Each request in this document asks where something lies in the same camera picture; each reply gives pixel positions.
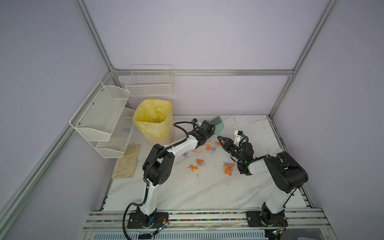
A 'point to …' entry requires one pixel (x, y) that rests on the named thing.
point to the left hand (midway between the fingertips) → (210, 130)
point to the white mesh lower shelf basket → (115, 147)
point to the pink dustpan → (195, 149)
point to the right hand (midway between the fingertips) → (217, 139)
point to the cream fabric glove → (125, 167)
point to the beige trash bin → (166, 140)
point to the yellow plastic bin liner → (153, 116)
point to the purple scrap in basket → (125, 130)
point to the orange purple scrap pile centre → (228, 168)
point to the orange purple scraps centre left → (200, 163)
